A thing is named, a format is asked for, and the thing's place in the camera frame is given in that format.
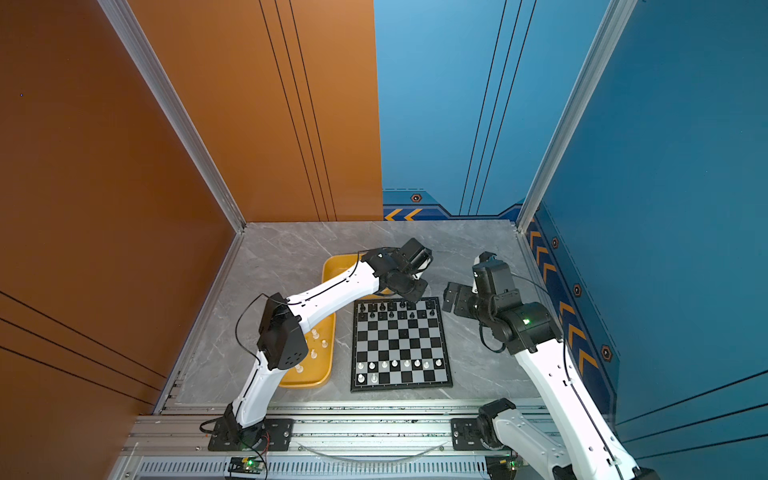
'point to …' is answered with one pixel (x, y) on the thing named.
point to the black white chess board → (399, 345)
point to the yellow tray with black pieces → (335, 264)
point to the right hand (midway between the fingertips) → (457, 295)
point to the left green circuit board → (248, 464)
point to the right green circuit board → (502, 467)
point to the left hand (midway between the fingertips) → (421, 288)
